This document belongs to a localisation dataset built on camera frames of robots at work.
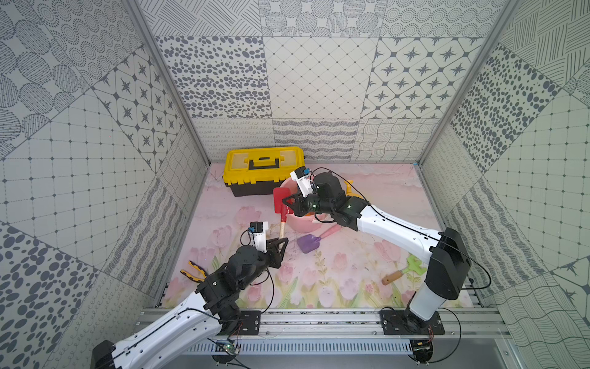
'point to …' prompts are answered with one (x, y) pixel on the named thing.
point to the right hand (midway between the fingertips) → (285, 202)
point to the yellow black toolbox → (257, 171)
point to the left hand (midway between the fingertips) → (283, 234)
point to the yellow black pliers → (191, 277)
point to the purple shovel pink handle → (309, 243)
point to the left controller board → (225, 351)
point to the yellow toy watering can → (349, 190)
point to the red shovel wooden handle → (280, 194)
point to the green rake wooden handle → (392, 277)
